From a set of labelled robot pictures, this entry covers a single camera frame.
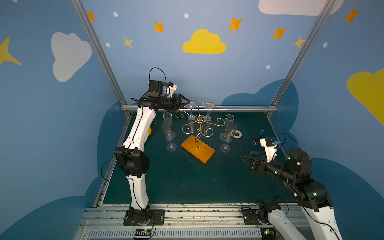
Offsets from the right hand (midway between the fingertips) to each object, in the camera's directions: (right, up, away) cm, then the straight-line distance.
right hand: (248, 153), depth 64 cm
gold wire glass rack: (-20, +14, +11) cm, 27 cm away
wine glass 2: (-40, -2, +37) cm, 54 cm away
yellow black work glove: (-55, +10, +44) cm, 71 cm away
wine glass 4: (-2, -3, +37) cm, 37 cm away
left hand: (-28, +26, +15) cm, 41 cm away
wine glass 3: (-2, +17, +28) cm, 33 cm away
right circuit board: (+13, -42, +9) cm, 45 cm away
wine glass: (-41, +17, +29) cm, 53 cm away
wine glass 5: (-25, +25, +15) cm, 38 cm away
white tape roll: (+10, +6, +44) cm, 45 cm away
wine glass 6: (-16, +24, +16) cm, 33 cm away
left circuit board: (-49, -41, +9) cm, 65 cm away
